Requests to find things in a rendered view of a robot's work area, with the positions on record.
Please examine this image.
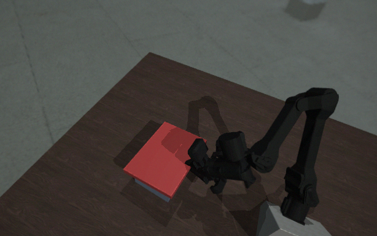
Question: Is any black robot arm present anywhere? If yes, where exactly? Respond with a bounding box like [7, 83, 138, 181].
[212, 87, 339, 225]

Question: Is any red rectangular lid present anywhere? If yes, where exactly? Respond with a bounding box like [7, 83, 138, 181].
[123, 122, 201, 199]

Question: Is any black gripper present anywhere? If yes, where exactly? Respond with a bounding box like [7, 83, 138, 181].
[185, 138, 227, 195]

